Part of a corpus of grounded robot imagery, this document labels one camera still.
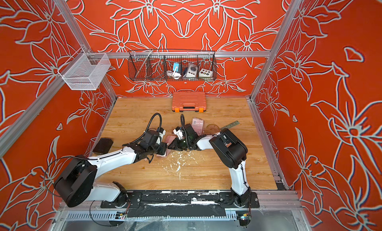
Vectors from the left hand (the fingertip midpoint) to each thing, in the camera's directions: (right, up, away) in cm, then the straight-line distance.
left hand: (168, 145), depth 88 cm
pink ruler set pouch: (-1, +3, +5) cm, 6 cm away
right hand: (-1, -2, -1) cm, 2 cm away
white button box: (+23, +46, +6) cm, 52 cm away
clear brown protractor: (+29, +9, +13) cm, 33 cm away
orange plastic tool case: (+13, +28, +21) cm, 37 cm away
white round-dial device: (+15, +46, +2) cm, 48 cm away
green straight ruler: (+43, +11, +15) cm, 47 cm away
